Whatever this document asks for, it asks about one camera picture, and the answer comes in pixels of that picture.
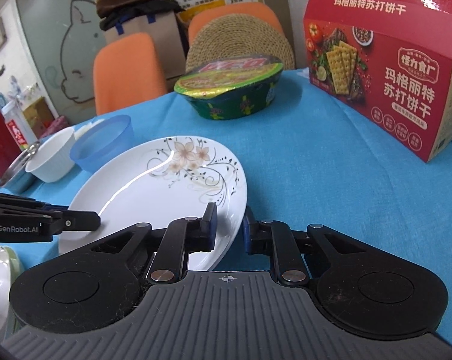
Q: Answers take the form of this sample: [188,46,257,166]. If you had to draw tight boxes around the left orange chair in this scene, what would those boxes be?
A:
[93,33,167,116]

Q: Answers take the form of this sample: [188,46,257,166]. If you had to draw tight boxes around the white bowl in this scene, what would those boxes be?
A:
[26,127,76,183]

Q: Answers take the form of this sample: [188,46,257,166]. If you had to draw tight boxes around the blue floral tablecloth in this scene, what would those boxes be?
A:
[0,67,452,346]

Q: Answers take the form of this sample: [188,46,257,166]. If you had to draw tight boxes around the steel bowl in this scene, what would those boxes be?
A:
[0,141,41,194]

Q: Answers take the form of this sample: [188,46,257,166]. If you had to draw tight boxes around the right orange chair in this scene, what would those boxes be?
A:
[188,1,287,46]

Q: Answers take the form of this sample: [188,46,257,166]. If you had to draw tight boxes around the juice bottle red label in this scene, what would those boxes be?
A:
[2,101,36,150]

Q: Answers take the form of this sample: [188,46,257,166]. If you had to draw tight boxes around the orange chair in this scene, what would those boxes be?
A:
[188,1,287,46]
[93,33,167,116]

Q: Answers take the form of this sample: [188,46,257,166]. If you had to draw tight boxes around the green oval plate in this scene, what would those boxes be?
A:
[0,245,23,342]

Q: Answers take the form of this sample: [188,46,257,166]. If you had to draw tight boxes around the white floral plate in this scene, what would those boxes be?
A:
[58,136,247,271]

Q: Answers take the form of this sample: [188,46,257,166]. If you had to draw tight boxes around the cardboard box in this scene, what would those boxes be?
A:
[104,11,186,80]

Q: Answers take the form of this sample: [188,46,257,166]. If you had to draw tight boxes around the green instant noodle bowl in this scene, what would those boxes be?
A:
[174,55,284,120]

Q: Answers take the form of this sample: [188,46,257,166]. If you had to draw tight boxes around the blue plastic bowl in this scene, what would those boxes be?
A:
[70,115,136,173]

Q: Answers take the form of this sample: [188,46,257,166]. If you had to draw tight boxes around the woven straw mat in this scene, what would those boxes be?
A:
[185,14,295,72]

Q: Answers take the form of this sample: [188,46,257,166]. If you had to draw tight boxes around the red cracker box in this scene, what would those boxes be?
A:
[303,0,452,162]

